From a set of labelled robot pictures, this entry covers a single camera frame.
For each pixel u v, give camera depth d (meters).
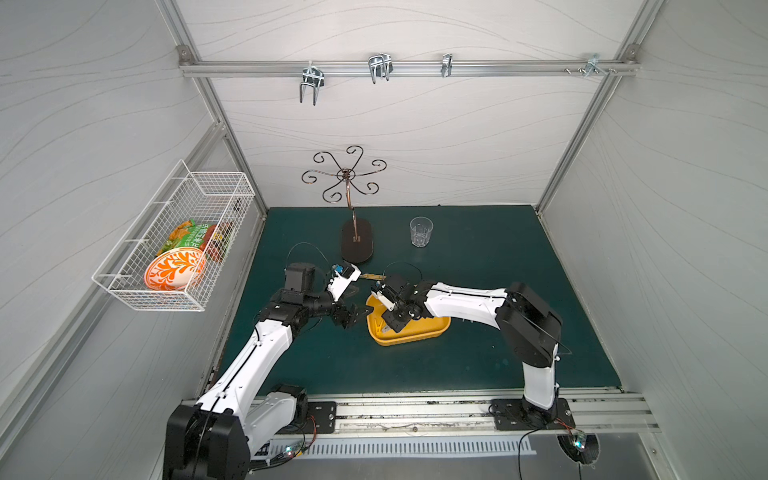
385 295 0.74
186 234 0.66
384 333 0.87
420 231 1.11
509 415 0.74
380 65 0.76
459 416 0.75
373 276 1.01
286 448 0.69
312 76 0.78
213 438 0.38
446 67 0.78
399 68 0.80
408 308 0.66
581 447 0.72
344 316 0.69
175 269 0.64
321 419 0.74
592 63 0.77
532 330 0.49
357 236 1.08
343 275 0.68
